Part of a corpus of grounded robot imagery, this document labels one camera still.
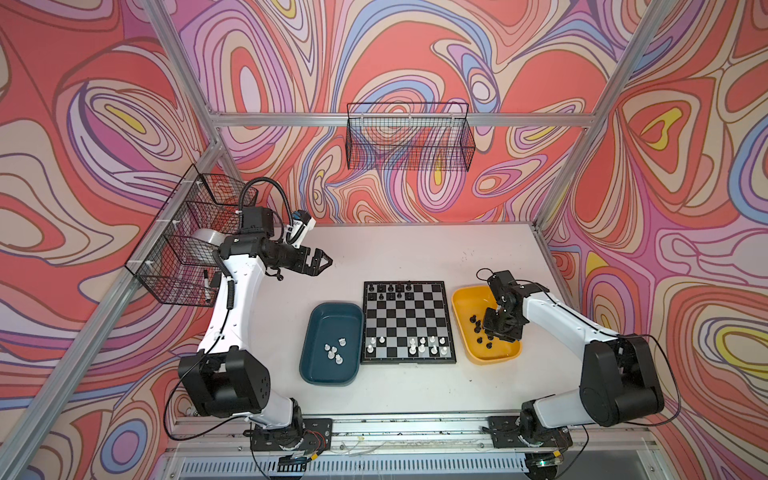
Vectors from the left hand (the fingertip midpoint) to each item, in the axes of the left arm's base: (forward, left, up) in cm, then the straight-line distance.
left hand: (317, 254), depth 79 cm
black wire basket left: (-4, +33, +6) cm, 34 cm away
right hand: (-15, -50, -22) cm, 57 cm away
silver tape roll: (0, +25, +8) cm, 27 cm away
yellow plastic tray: (-3, -46, -24) cm, 52 cm away
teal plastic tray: (-16, -3, -23) cm, 28 cm away
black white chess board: (-9, -25, -23) cm, 35 cm away
